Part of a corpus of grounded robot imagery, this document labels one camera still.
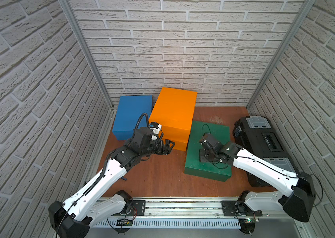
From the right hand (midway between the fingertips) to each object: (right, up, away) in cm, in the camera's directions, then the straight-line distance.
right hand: (203, 155), depth 79 cm
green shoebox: (+1, -7, -4) cm, 8 cm away
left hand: (-18, +9, -8) cm, 21 cm away
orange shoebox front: (-15, +25, +6) cm, 30 cm away
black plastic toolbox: (+31, +11, +4) cm, 33 cm away
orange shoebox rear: (-13, +4, +6) cm, 15 cm away
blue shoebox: (-49, +28, +31) cm, 65 cm away
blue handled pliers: (-45, -14, +3) cm, 47 cm away
